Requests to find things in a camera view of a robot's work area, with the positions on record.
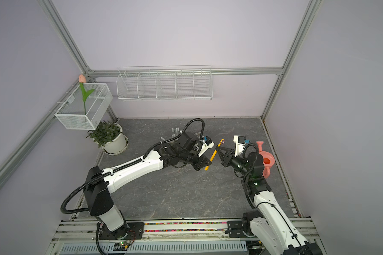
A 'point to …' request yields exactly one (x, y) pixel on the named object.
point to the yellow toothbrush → (222, 143)
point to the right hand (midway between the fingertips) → (216, 147)
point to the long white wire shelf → (165, 83)
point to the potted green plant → (109, 136)
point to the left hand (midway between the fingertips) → (209, 163)
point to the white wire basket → (71, 113)
